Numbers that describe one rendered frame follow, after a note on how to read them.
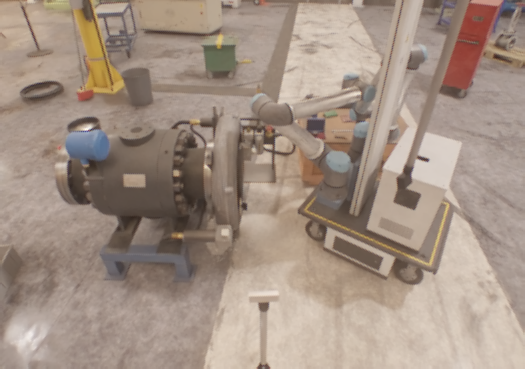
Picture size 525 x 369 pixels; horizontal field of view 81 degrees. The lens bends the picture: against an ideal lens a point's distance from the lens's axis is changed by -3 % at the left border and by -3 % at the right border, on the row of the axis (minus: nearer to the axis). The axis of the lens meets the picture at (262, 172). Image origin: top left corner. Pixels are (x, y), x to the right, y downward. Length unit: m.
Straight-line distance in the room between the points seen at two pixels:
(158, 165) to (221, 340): 1.08
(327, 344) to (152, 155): 1.49
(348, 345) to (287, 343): 0.35
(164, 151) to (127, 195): 0.34
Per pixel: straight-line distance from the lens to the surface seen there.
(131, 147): 2.03
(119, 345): 2.21
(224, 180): 1.74
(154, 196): 1.97
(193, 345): 2.10
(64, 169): 2.25
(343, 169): 1.97
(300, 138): 1.91
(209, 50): 5.22
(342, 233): 2.20
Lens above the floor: 1.88
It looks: 37 degrees down
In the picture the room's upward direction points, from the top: straight up
